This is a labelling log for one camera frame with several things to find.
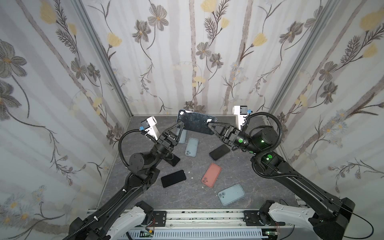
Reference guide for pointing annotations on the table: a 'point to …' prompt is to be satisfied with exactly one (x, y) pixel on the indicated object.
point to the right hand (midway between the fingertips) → (211, 126)
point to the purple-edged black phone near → (173, 178)
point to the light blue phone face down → (231, 194)
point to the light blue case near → (192, 146)
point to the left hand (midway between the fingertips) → (180, 122)
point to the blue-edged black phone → (219, 152)
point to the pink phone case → (211, 175)
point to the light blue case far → (183, 137)
